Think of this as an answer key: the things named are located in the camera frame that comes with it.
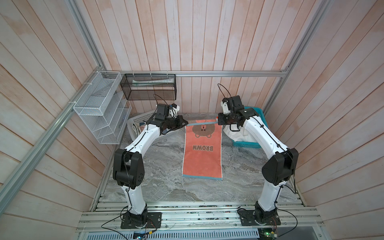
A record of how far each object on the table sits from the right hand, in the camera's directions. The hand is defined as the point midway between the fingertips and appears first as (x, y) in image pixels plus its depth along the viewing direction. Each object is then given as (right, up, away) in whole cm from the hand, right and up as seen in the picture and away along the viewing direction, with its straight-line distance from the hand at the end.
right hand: (219, 118), depth 88 cm
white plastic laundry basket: (-57, -2, +17) cm, 60 cm away
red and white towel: (-10, -25, +9) cm, 28 cm away
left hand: (-19, -4, -2) cm, 19 cm away
